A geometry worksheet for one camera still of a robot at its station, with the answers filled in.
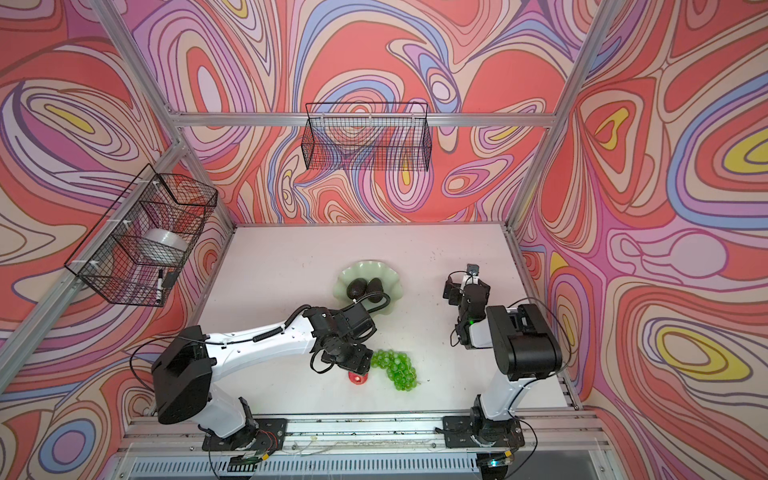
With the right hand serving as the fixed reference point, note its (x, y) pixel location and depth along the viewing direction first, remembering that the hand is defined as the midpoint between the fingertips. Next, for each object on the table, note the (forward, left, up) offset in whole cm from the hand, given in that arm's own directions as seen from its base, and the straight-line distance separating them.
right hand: (465, 283), depth 97 cm
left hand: (-26, +33, +1) cm, 42 cm away
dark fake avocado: (-1, +36, +1) cm, 36 cm away
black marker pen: (-15, +80, +22) cm, 85 cm away
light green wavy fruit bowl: (+7, +32, 0) cm, 33 cm away
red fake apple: (-29, +35, -1) cm, 45 cm away
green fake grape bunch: (-27, +24, 0) cm, 36 cm away
